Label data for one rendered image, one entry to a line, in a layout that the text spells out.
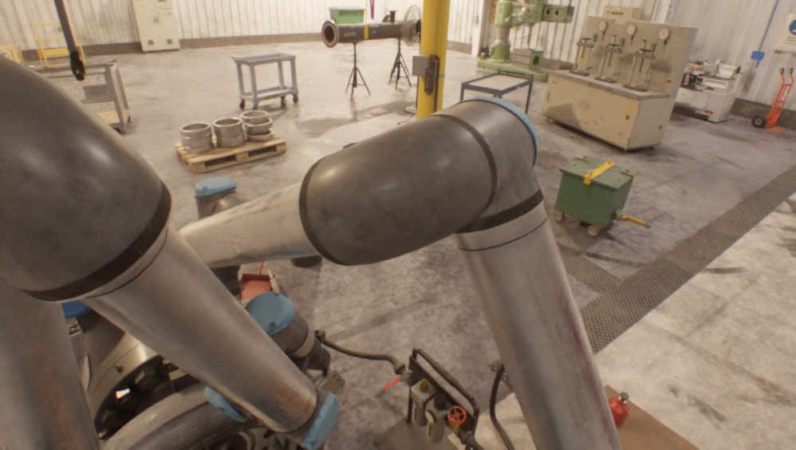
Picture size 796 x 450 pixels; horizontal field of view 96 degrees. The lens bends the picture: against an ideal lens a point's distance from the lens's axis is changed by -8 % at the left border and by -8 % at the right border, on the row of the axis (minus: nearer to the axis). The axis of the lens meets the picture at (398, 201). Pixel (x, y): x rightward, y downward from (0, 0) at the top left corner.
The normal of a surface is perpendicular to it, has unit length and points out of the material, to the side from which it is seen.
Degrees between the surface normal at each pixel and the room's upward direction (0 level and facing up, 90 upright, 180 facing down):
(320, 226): 83
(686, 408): 0
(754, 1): 90
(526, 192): 61
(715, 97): 90
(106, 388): 41
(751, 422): 0
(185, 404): 2
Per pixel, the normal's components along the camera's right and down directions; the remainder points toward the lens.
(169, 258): 0.99, -0.04
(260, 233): -0.63, 0.25
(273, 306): -0.11, -0.69
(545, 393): -0.40, 0.31
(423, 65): -0.21, 0.46
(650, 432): 0.03, -0.88
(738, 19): -0.84, 0.23
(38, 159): 0.64, -0.18
